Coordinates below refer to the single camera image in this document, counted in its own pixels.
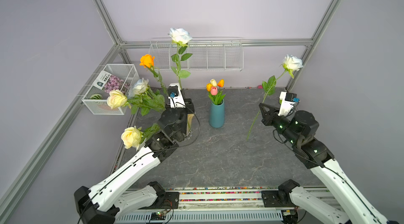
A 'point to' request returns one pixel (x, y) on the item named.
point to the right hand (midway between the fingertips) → (259, 103)
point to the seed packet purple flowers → (108, 82)
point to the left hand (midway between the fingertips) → (184, 90)
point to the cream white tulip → (213, 82)
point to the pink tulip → (214, 90)
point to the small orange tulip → (208, 87)
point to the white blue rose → (140, 95)
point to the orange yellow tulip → (221, 83)
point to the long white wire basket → (209, 54)
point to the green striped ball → (96, 96)
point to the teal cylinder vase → (217, 115)
